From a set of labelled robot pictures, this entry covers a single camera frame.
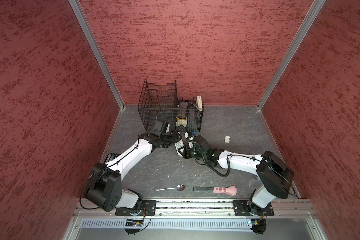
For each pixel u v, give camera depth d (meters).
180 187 0.79
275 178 0.45
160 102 1.25
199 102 0.95
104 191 0.42
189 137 0.70
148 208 0.74
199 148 0.63
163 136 0.71
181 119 1.06
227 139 1.01
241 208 0.74
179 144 0.83
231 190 0.78
